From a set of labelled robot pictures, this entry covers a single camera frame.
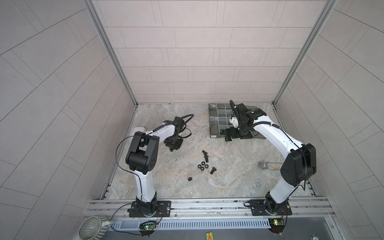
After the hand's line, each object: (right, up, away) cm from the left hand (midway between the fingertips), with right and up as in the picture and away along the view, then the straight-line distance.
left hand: (177, 144), depth 95 cm
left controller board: (-9, -30, -31) cm, 44 cm away
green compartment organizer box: (+28, +19, +7) cm, 34 cm away
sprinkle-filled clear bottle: (+49, -8, -14) cm, 52 cm away
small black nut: (+9, -16, -15) cm, 24 cm away
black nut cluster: (+16, -11, -11) cm, 22 cm away
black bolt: (+21, -12, -13) cm, 28 cm away
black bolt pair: (+18, -6, -7) cm, 20 cm away
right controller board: (+50, -32, -27) cm, 65 cm away
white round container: (-27, +10, +2) cm, 29 cm away
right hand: (+32, +6, -12) cm, 35 cm away
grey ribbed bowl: (-34, -31, -30) cm, 55 cm away
